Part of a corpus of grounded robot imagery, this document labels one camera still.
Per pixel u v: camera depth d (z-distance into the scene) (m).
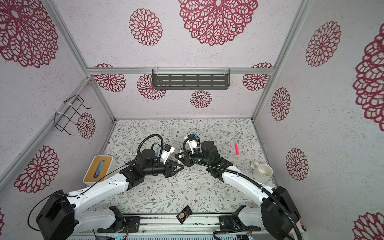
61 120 0.73
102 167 0.90
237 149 1.03
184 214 0.75
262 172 0.88
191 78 0.95
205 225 0.75
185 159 0.65
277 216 0.40
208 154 0.60
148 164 0.62
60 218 0.40
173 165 0.68
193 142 0.68
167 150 0.68
